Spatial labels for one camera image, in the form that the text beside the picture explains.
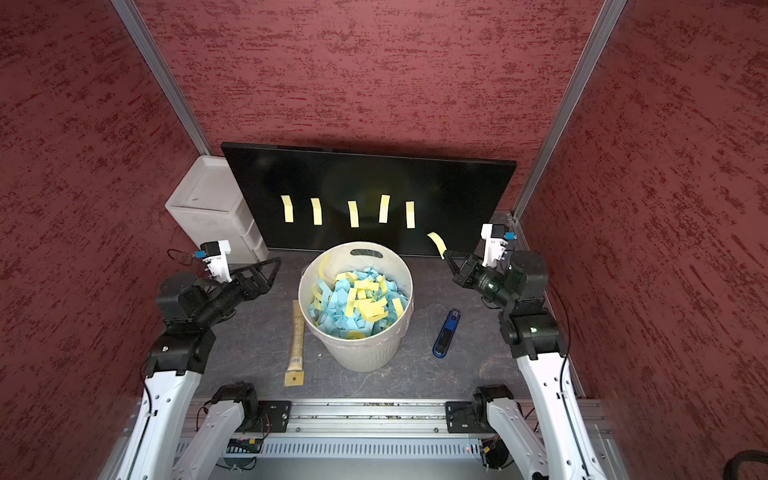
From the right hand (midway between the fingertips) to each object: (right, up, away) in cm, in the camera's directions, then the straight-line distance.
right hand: (438, 263), depth 65 cm
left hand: (-39, -2, +4) cm, 39 cm away
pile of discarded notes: (-19, -10, +4) cm, 22 cm away
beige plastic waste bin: (-13, -25, +13) cm, 31 cm away
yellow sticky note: (+1, +4, +1) cm, 4 cm away
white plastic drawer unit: (-67, +16, +25) cm, 73 cm away
